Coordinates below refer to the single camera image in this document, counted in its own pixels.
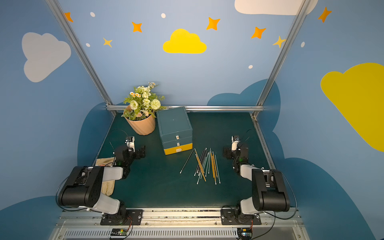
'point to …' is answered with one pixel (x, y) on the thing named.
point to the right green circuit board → (244, 233)
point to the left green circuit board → (119, 232)
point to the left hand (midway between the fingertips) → (136, 144)
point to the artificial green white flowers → (142, 102)
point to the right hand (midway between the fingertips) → (234, 145)
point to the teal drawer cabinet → (175, 130)
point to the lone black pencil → (187, 161)
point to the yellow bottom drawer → (178, 149)
